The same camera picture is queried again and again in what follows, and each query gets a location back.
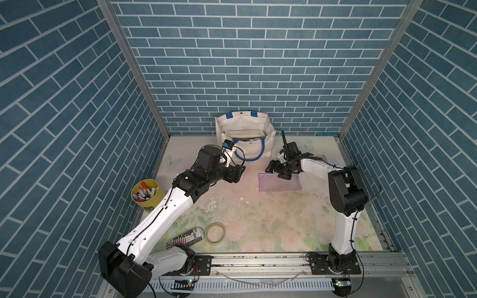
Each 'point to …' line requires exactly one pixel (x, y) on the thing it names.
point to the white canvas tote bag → (250, 149)
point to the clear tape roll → (215, 233)
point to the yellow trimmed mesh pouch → (241, 133)
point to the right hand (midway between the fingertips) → (272, 173)
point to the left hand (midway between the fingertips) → (242, 165)
